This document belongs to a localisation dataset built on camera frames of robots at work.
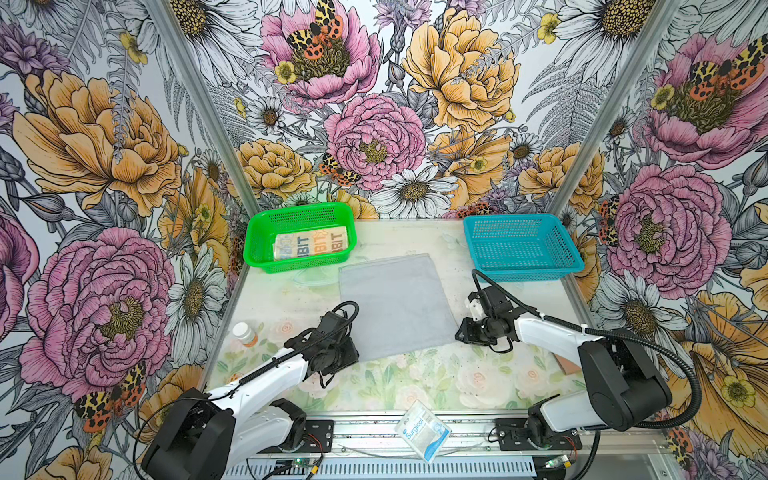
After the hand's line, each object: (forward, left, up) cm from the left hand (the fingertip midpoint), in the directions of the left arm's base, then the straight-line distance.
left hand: (352, 365), depth 85 cm
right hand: (+5, -32, 0) cm, 32 cm away
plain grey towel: (+19, -13, +1) cm, 23 cm away
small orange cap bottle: (+7, +30, +5) cm, 31 cm away
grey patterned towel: (+44, +18, +2) cm, 48 cm away
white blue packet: (-16, -19, -1) cm, 25 cm away
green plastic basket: (+52, +35, +5) cm, 63 cm away
